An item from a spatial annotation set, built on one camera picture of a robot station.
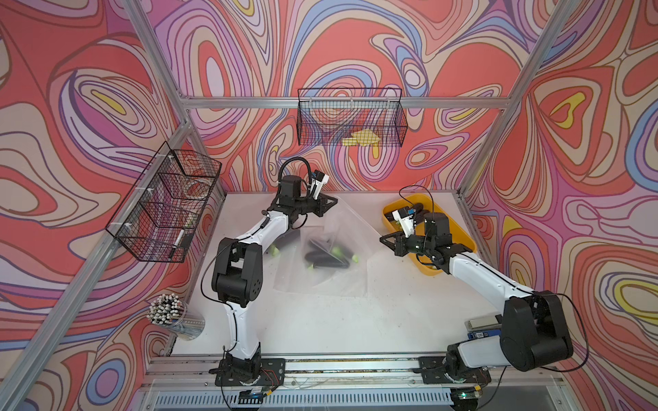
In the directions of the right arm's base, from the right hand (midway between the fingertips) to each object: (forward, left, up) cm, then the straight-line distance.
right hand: (383, 245), depth 85 cm
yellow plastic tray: (-11, -10, +6) cm, 16 cm away
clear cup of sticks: (-21, +61, +4) cm, 65 cm away
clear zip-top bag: (+7, +10, -2) cm, 13 cm away
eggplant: (+1, +20, -10) cm, 23 cm away
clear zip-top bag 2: (+4, +29, -14) cm, 33 cm away
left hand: (+15, +15, +6) cm, 22 cm away
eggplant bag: (+2, +13, -7) cm, 16 cm away
